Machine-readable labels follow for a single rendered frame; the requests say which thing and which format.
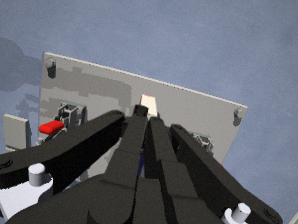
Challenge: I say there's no dark blue rectangular block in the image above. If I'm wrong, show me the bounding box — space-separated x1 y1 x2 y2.
137 151 144 176

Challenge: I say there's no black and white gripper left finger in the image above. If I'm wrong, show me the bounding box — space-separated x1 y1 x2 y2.
0 95 149 224

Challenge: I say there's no grey fixture plate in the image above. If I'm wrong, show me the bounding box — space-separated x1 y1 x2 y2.
39 53 248 182

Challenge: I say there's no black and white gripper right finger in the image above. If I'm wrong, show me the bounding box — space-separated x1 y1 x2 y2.
141 96 283 224

